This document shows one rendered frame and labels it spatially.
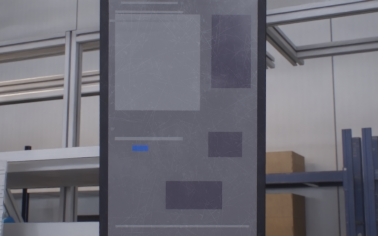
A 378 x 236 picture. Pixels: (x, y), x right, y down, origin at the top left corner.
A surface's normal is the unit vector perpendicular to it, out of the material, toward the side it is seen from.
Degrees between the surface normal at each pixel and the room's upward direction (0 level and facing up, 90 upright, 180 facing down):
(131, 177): 101
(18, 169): 90
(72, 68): 90
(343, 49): 90
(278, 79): 90
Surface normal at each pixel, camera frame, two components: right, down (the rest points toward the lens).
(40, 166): -0.40, -0.17
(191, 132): 0.02, 0.00
